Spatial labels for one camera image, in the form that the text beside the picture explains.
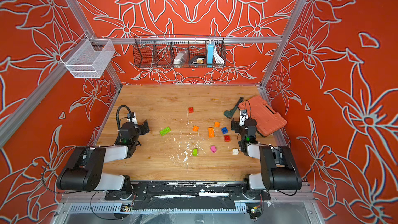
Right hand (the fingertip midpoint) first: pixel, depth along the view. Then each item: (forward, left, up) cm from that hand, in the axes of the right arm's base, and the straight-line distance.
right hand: (239, 117), depth 91 cm
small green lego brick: (-20, +26, -6) cm, 34 cm away
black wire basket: (+34, +38, +23) cm, 56 cm away
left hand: (-3, +61, -1) cm, 61 cm away
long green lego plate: (-6, +46, -8) cm, 47 cm away
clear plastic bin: (+24, +92, +25) cm, 98 cm away
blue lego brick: (-6, +9, -6) cm, 12 cm away
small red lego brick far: (+10, +30, -7) cm, 33 cm away
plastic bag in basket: (+27, +36, +24) cm, 51 cm away
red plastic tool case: (0, -18, -3) cm, 18 cm away
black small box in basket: (+22, +25, +25) cm, 42 cm away
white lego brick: (-19, +4, -6) cm, 20 cm away
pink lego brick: (-18, +16, -6) cm, 25 cm away
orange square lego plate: (-4, +27, -7) cm, 28 cm away
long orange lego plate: (-6, +17, -8) cm, 20 cm away
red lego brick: (-11, +8, -7) cm, 15 cm away
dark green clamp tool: (+8, +4, -7) cm, 11 cm away
